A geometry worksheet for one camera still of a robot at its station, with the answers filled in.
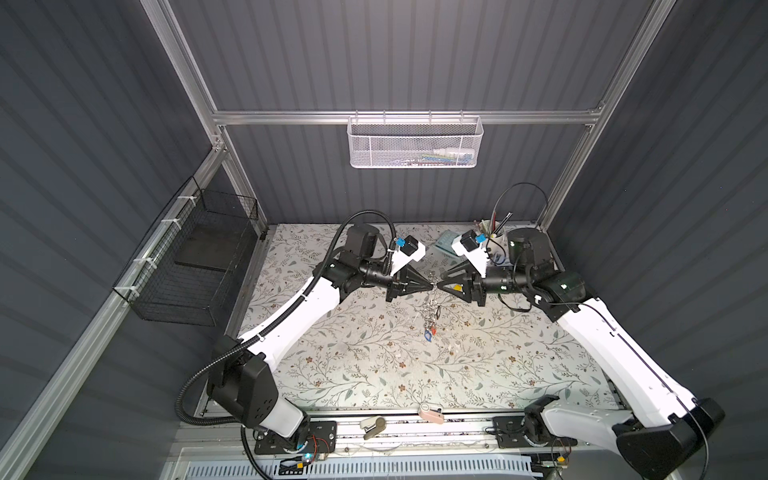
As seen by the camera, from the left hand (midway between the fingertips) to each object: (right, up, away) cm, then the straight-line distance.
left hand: (431, 285), depth 69 cm
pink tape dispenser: (+1, -34, +7) cm, 35 cm away
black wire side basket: (-60, +3, +5) cm, 61 cm away
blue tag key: (0, -14, +7) cm, 15 cm away
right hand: (+3, +1, -3) cm, 4 cm away
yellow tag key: (+5, 0, -7) cm, 8 cm away
